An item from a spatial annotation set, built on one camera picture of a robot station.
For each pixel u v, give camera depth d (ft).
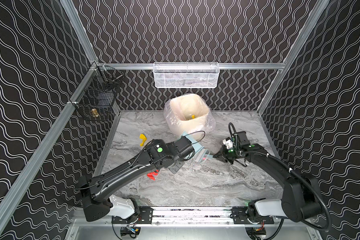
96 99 3.05
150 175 2.88
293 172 1.50
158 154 1.43
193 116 3.45
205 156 2.98
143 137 3.40
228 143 2.69
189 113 3.45
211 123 2.87
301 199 1.38
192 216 2.49
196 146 2.44
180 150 1.62
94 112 2.68
